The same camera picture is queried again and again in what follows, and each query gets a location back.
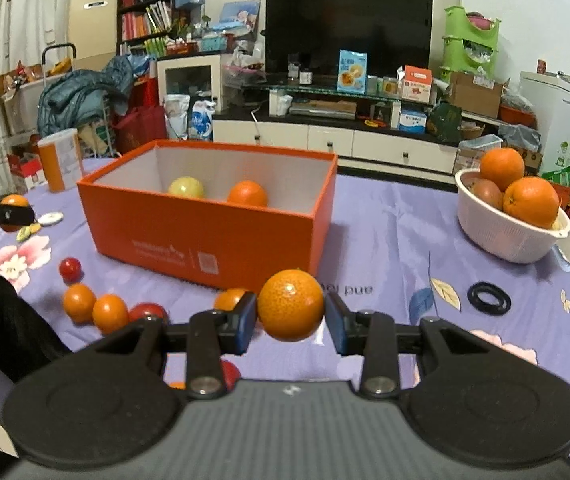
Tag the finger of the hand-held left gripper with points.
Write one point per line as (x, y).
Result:
(12, 215)

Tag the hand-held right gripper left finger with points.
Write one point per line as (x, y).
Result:
(245, 322)

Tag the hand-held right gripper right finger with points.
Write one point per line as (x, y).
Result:
(337, 327)

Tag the small orange tangerine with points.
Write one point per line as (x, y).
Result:
(177, 386)
(227, 301)
(79, 302)
(110, 313)
(290, 305)
(15, 200)

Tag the round red cherry tomato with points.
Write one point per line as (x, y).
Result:
(70, 269)
(231, 374)

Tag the orange cardboard box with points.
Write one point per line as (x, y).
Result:
(205, 245)

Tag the oblong red cherry tomato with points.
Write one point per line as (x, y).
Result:
(147, 311)

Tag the large orange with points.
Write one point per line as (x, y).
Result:
(247, 193)

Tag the round yellow pear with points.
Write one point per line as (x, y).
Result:
(186, 187)

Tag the yellow bee-shaped trinket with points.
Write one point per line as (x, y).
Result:
(27, 231)

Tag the white round gadget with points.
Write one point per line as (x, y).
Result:
(49, 218)

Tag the orange and white canister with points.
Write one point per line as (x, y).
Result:
(60, 160)

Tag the purple floral tablecloth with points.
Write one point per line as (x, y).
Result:
(390, 240)

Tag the black cloth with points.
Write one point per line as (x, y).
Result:
(5, 325)

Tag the blue padded jacket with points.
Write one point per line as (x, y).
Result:
(80, 95)

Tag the red shopping bag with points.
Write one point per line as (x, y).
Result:
(140, 127)

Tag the white curtain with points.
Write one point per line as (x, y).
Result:
(15, 35)

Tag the white television cabinet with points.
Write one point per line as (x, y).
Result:
(330, 140)

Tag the white plastic bowl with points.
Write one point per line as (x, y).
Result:
(505, 240)

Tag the white plastic bag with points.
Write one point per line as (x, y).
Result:
(176, 115)

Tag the brown round fruit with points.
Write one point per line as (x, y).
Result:
(486, 192)

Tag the blue and white bag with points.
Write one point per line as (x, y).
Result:
(201, 121)

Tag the standing air conditioner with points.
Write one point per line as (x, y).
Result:
(92, 15)

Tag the silver media player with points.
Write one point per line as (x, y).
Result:
(322, 110)

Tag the blue face mask box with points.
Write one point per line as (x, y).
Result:
(412, 120)

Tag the white glass-door cabinet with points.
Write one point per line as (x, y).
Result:
(190, 82)

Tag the navel orange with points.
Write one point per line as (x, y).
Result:
(502, 169)
(531, 202)

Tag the dark green bag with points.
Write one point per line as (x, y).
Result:
(444, 122)

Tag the clear plastic container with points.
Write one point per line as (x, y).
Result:
(480, 143)

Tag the dark bookshelf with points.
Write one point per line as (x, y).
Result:
(145, 5)

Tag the orange and white carton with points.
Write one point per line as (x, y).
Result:
(415, 85)

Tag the blue snack bag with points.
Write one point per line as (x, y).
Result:
(352, 71)

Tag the open cardboard box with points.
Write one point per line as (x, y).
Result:
(475, 97)

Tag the red basin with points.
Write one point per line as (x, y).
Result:
(515, 115)

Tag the black flat television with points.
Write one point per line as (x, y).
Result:
(350, 30)

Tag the blue picture poster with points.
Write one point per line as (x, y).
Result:
(239, 15)

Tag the green stacked bins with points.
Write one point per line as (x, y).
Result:
(470, 35)

